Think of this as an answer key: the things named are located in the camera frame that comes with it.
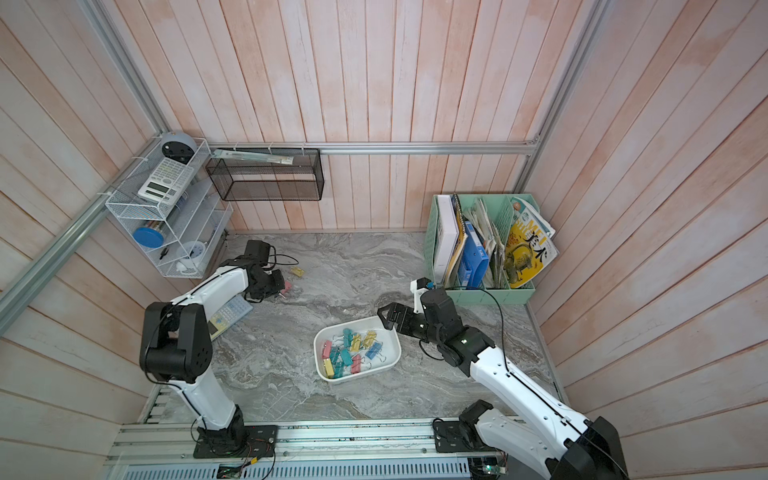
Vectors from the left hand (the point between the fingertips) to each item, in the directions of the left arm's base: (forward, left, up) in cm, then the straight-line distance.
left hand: (280, 289), depth 95 cm
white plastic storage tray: (-19, -25, -3) cm, 31 cm away
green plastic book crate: (+15, -67, +19) cm, 71 cm away
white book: (+7, -52, +20) cm, 56 cm away
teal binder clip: (-20, -23, -6) cm, 31 cm away
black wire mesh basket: (+37, +13, +16) cm, 42 cm away
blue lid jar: (0, +28, +25) cm, 37 cm away
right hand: (-14, -35, +11) cm, 39 cm away
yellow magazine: (+9, -80, +12) cm, 81 cm away
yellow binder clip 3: (-15, -30, -4) cm, 34 cm away
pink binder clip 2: (-22, -26, -5) cm, 35 cm away
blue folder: (+1, -61, +13) cm, 62 cm away
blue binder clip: (-18, -31, -5) cm, 36 cm away
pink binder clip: (-19, -17, -4) cm, 26 cm away
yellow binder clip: (+11, -3, -5) cm, 12 cm away
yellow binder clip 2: (-24, -18, -4) cm, 30 cm away
